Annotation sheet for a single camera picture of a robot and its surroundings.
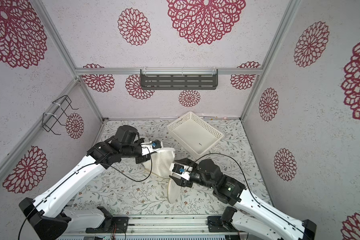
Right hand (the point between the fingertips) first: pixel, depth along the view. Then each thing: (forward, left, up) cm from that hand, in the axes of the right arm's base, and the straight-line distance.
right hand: (177, 166), depth 68 cm
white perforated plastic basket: (+38, -11, -27) cm, 48 cm away
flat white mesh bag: (-5, +2, -19) cm, 20 cm away
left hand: (+8, +12, +2) cm, 14 cm away
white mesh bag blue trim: (+3, +8, -2) cm, 9 cm away
